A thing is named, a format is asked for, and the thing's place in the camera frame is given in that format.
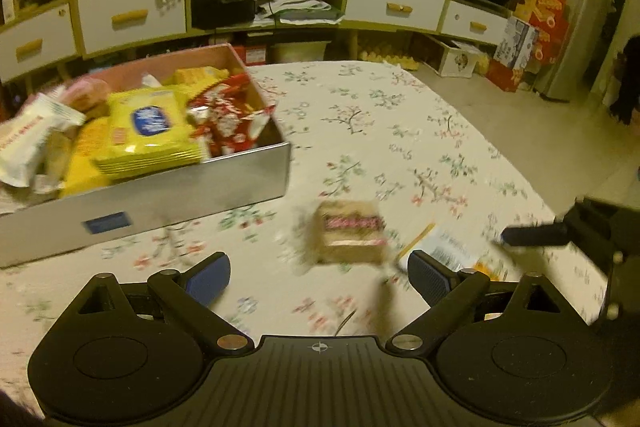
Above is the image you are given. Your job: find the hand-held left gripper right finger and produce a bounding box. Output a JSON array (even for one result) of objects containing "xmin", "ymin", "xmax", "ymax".
[{"xmin": 386, "ymin": 250, "xmax": 572, "ymax": 356}]

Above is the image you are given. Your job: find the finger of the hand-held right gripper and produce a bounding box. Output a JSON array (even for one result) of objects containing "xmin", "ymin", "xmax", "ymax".
[{"xmin": 502, "ymin": 219, "xmax": 571, "ymax": 248}]

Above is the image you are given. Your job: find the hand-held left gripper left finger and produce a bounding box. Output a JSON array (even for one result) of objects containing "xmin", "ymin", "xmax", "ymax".
[{"xmin": 69, "ymin": 251, "xmax": 254, "ymax": 356}]

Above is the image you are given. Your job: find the pink cardboard box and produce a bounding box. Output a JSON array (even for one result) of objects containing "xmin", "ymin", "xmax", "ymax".
[{"xmin": 0, "ymin": 43, "xmax": 292, "ymax": 269}]

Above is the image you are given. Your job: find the brown sandwich cake packet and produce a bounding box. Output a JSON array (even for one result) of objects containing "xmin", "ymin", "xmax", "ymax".
[{"xmin": 311, "ymin": 201, "xmax": 390, "ymax": 265}]

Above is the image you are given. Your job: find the yellow wet wipes pack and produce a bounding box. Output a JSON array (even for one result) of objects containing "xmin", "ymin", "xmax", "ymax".
[{"xmin": 94, "ymin": 88, "xmax": 203, "ymax": 180}]

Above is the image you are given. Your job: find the pink snack packet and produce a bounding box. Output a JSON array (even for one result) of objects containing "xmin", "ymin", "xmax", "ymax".
[{"xmin": 65, "ymin": 77, "xmax": 113, "ymax": 118}]

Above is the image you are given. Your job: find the white red striped packet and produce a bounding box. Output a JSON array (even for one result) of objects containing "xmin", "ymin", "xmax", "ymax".
[{"xmin": 0, "ymin": 94, "xmax": 86, "ymax": 188}]

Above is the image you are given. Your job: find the white yellow snack packet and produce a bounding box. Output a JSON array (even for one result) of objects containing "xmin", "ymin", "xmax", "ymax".
[{"xmin": 397, "ymin": 223, "xmax": 506, "ymax": 282}]

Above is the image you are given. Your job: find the floral tablecloth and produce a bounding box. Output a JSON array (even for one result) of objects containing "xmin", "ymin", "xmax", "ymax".
[{"xmin": 0, "ymin": 61, "xmax": 601, "ymax": 427}]

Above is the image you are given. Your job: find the white printed storage box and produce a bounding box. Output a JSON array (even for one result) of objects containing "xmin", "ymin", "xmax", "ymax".
[{"xmin": 430, "ymin": 36, "xmax": 483, "ymax": 78}]

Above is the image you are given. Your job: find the stack of red cartons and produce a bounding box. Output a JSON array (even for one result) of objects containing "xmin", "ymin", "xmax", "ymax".
[{"xmin": 487, "ymin": 0, "xmax": 568, "ymax": 92}]

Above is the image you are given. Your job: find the grey refrigerator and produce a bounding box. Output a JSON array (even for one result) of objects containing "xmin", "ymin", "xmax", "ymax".
[{"xmin": 525, "ymin": 0, "xmax": 626, "ymax": 102}]

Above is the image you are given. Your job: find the yellow wooden cabinet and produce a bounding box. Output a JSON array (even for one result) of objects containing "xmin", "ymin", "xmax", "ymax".
[{"xmin": 0, "ymin": 0, "xmax": 513, "ymax": 82}]

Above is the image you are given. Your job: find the black box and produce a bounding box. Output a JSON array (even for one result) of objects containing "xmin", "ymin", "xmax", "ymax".
[{"xmin": 191, "ymin": 0, "xmax": 256, "ymax": 30}]

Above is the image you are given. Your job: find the pile of papers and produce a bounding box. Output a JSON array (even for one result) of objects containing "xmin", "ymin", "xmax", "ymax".
[{"xmin": 255, "ymin": 0, "xmax": 343, "ymax": 25}]

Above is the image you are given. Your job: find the white drawer yellow handle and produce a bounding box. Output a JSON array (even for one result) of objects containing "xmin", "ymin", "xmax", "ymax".
[
  {"xmin": 440, "ymin": 1, "xmax": 511, "ymax": 45},
  {"xmin": 0, "ymin": 4, "xmax": 78, "ymax": 80},
  {"xmin": 345, "ymin": 0, "xmax": 446, "ymax": 30},
  {"xmin": 77, "ymin": 0, "xmax": 188, "ymax": 58}
]

